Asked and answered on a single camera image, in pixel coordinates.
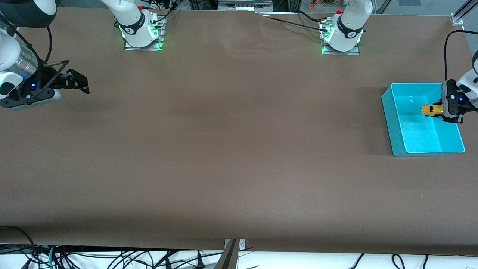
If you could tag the grey power strip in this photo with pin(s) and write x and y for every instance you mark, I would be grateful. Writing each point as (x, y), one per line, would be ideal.
(244, 4)

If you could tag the dark grey slanted strut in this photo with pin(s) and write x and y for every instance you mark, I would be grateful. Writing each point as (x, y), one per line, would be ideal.
(228, 257)

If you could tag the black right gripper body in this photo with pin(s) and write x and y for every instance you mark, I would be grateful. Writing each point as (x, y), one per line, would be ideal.
(47, 79)

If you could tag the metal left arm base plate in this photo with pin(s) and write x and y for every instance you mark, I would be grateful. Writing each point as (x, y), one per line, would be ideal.
(341, 52)

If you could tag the small metal table bracket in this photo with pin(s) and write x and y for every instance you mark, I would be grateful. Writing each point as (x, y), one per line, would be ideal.
(242, 244)

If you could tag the aluminium frame profile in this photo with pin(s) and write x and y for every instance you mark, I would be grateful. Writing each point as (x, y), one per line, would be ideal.
(461, 16)

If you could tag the yellow beetle toy car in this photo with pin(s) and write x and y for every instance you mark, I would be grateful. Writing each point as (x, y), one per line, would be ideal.
(426, 110)

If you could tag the teal plastic bin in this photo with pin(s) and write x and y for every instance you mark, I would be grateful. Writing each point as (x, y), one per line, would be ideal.
(418, 134)

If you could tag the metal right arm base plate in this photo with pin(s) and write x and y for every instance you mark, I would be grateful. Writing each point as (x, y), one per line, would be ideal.
(143, 47)

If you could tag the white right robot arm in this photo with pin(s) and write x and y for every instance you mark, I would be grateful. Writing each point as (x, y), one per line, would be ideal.
(132, 26)

